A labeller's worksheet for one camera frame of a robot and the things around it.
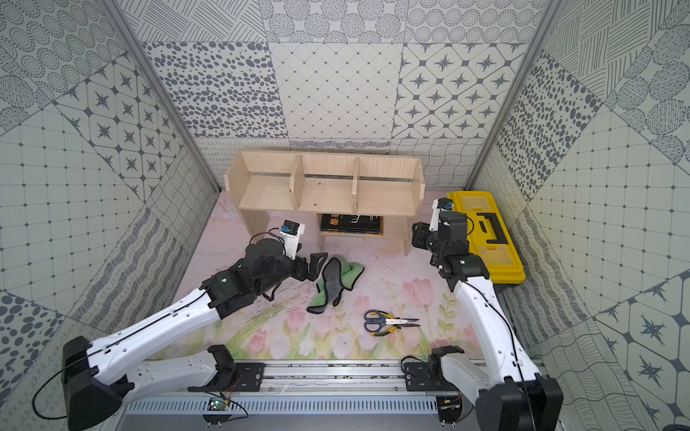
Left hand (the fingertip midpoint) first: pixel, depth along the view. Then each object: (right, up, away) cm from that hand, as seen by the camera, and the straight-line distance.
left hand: (313, 244), depth 72 cm
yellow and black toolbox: (+55, +1, +13) cm, 56 cm away
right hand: (+30, +4, +7) cm, 31 cm away
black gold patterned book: (+10, +4, +20) cm, 23 cm away
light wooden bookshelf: (+10, +17, +6) cm, 21 cm away
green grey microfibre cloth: (+6, -12, +15) cm, 20 cm away
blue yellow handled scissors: (+20, -26, +11) cm, 35 cm away
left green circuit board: (-26, -43, -1) cm, 51 cm away
